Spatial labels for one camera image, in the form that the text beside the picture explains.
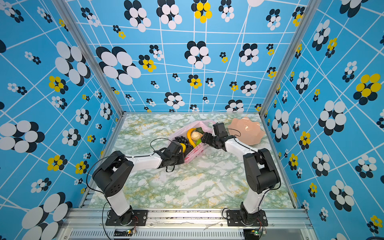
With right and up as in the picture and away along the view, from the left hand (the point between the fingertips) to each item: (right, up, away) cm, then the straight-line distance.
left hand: (185, 158), depth 94 cm
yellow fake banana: (+2, +14, +8) cm, 16 cm away
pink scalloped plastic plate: (+45, +17, +15) cm, 50 cm away
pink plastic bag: (+13, +21, +3) cm, 25 cm away
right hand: (+13, +12, +1) cm, 18 cm away
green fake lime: (+9, +18, +10) cm, 23 cm away
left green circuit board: (-29, -31, -22) cm, 48 cm away
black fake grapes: (-2, +11, +4) cm, 12 cm away
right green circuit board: (+34, -31, -24) cm, 51 cm away
